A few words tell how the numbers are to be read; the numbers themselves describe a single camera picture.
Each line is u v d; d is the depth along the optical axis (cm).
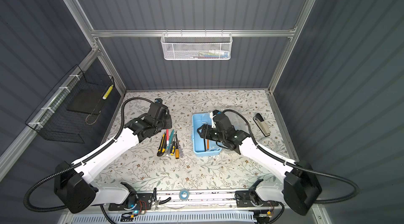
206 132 69
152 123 59
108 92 82
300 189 41
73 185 39
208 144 93
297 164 43
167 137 94
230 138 60
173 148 89
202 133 71
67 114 72
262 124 96
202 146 92
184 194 77
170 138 94
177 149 89
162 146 91
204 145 92
